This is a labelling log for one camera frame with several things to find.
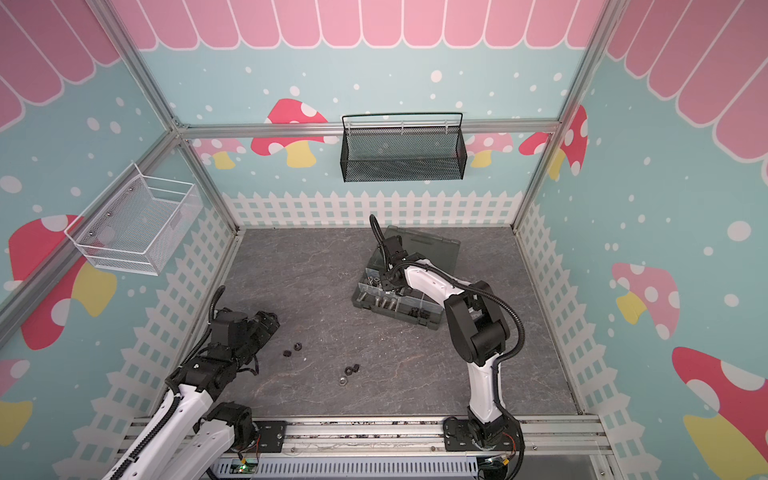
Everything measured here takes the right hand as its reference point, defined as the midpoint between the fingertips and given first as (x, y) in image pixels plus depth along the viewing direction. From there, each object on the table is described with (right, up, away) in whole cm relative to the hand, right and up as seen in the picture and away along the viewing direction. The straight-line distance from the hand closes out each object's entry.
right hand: (391, 278), depth 97 cm
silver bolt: (0, -9, 0) cm, 9 cm away
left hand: (-34, -14, -15) cm, 39 cm away
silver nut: (-13, -28, -14) cm, 34 cm away
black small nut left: (-28, -20, -8) cm, 36 cm away
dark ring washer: (-31, -22, -9) cm, 39 cm away
